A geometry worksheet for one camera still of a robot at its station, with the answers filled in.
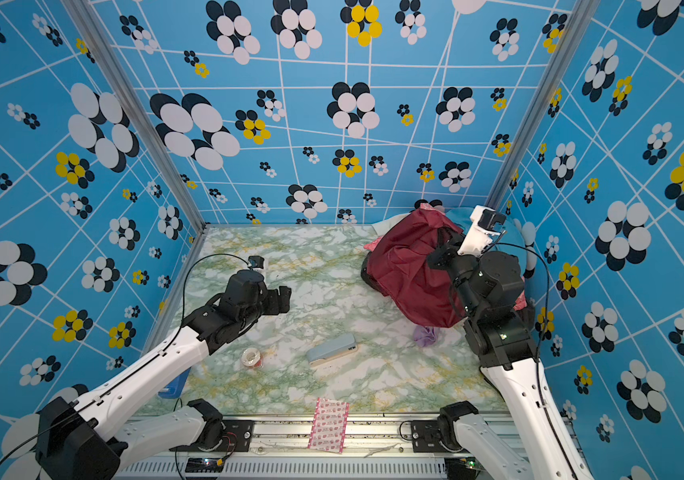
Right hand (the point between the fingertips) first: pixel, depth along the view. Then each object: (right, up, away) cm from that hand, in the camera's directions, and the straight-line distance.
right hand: (442, 225), depth 61 cm
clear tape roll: (-48, -35, +24) cm, 64 cm away
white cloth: (-6, +5, +61) cm, 61 cm away
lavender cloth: (+3, -31, +28) cm, 42 cm away
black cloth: (-13, -15, +40) cm, 45 cm away
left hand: (-38, -16, +20) cm, 46 cm away
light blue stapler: (-24, -34, +28) cm, 50 cm away
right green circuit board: (+7, -57, +9) cm, 58 cm away
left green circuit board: (-55, -58, +12) cm, 81 cm away
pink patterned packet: (-24, -50, +15) cm, 58 cm away
